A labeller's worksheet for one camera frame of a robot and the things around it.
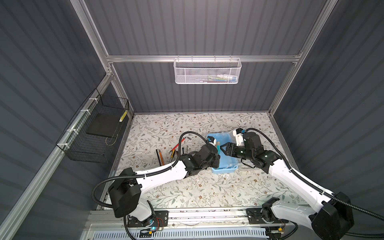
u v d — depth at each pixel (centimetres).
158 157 96
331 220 40
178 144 63
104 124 76
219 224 73
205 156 60
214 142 72
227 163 84
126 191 42
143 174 44
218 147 77
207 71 111
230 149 70
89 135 72
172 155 96
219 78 93
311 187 44
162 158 95
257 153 60
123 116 81
